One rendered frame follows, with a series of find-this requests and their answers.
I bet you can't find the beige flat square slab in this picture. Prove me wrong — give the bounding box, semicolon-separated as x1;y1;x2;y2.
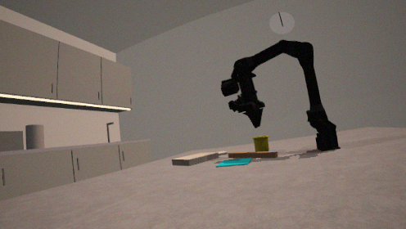
172;152;219;166

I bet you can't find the orange flat bar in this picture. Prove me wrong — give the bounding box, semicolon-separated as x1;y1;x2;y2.
228;151;277;159

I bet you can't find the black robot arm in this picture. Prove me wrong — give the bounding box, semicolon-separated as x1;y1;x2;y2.
221;40;340;151

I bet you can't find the dark olive-yellow cup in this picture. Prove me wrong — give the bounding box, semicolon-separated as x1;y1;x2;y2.
253;136;269;152

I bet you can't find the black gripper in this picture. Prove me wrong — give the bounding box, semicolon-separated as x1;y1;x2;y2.
238;88;265;128

